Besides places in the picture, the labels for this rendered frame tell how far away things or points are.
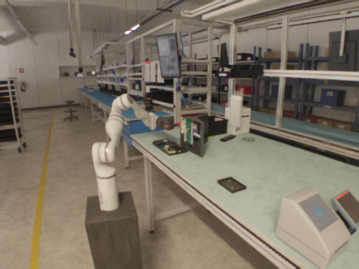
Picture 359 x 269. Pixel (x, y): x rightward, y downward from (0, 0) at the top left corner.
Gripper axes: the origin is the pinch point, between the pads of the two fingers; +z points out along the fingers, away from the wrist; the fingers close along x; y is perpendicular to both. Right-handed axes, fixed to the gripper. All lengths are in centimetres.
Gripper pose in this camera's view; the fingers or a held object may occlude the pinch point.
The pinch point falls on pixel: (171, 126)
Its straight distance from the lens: 126.8
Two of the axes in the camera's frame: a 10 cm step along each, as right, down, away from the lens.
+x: 0.4, 9.8, 2.1
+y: 8.5, -1.4, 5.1
